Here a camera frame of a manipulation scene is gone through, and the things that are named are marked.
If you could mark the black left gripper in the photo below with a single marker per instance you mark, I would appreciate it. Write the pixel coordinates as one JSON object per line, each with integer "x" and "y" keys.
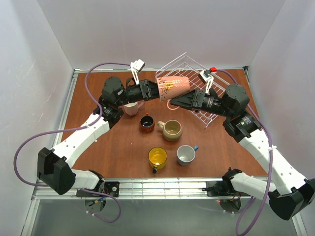
{"x": 144, "y": 89}

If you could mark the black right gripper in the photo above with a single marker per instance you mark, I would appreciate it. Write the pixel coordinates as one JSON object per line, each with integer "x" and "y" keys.
{"x": 198, "y": 100}

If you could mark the pink floral mug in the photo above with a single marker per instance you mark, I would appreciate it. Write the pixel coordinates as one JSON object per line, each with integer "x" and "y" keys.
{"x": 170, "y": 87}

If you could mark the dark brown glazed mug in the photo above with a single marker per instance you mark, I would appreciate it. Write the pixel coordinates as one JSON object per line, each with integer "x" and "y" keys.
{"x": 146, "y": 124}

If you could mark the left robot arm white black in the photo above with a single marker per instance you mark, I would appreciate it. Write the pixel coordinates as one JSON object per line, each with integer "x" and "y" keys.
{"x": 54, "y": 166}

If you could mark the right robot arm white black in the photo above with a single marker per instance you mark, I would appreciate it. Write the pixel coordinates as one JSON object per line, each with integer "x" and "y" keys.
{"x": 289, "y": 191}

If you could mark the beige round ceramic mug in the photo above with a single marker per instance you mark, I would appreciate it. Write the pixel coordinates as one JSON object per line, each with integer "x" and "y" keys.
{"x": 171, "y": 130}

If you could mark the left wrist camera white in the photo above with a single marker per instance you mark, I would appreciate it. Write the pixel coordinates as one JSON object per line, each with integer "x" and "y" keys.
{"x": 136, "y": 67}

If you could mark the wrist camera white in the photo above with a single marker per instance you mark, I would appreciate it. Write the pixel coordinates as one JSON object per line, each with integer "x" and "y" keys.
{"x": 136, "y": 67}
{"x": 207, "y": 77}

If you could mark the white faceted mug pink handle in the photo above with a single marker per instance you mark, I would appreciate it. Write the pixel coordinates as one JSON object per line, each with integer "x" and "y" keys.
{"x": 132, "y": 109}

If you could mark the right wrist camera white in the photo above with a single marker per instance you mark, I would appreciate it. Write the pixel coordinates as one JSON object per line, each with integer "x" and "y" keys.
{"x": 207, "y": 77}

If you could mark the white wire dish rack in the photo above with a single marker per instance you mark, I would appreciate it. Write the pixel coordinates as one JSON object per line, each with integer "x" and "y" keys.
{"x": 185, "y": 66}

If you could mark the white mug blue handle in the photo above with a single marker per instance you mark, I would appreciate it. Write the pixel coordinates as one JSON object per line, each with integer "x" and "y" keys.
{"x": 186, "y": 154}

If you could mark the yellow enamel mug black handle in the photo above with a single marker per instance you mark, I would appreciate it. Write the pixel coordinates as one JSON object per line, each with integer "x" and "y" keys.
{"x": 157, "y": 157}

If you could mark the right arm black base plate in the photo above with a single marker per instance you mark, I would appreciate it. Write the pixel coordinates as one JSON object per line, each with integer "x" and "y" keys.
{"x": 217, "y": 188}

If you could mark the aluminium frame rail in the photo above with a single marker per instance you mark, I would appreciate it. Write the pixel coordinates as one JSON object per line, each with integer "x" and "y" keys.
{"x": 146, "y": 189}

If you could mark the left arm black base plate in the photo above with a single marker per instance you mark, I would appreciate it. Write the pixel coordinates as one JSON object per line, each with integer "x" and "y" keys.
{"x": 109, "y": 187}

